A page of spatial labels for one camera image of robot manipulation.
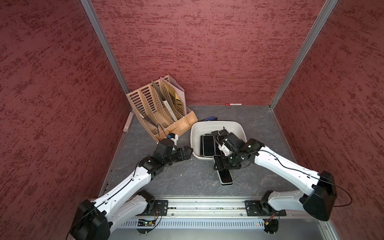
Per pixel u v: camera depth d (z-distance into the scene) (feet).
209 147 3.19
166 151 1.97
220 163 2.18
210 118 3.61
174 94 2.95
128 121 3.57
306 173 1.42
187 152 2.29
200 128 3.49
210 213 2.43
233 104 4.02
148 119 3.61
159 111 3.71
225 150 2.28
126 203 1.84
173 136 2.40
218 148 2.46
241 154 1.78
